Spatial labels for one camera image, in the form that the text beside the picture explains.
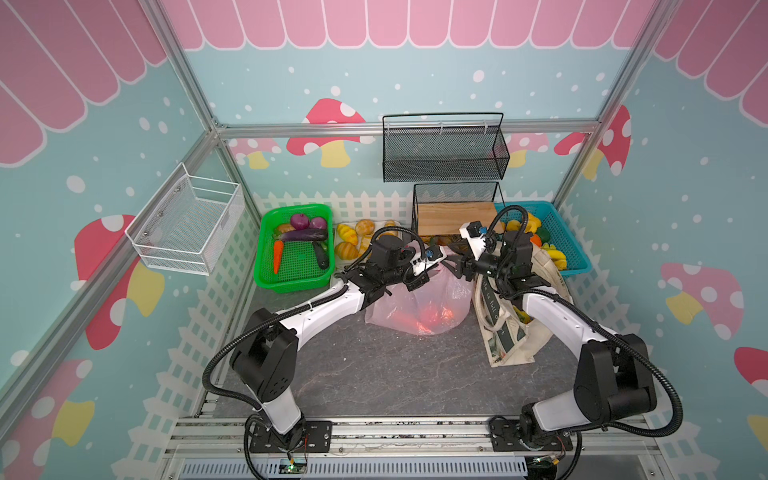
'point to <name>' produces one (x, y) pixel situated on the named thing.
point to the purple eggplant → (306, 234)
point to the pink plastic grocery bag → (439, 305)
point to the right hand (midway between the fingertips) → (445, 250)
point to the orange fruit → (536, 240)
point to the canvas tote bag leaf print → (510, 335)
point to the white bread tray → (397, 223)
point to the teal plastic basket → (561, 235)
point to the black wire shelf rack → (453, 192)
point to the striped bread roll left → (347, 234)
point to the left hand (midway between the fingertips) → (433, 266)
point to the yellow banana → (558, 258)
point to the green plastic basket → (299, 264)
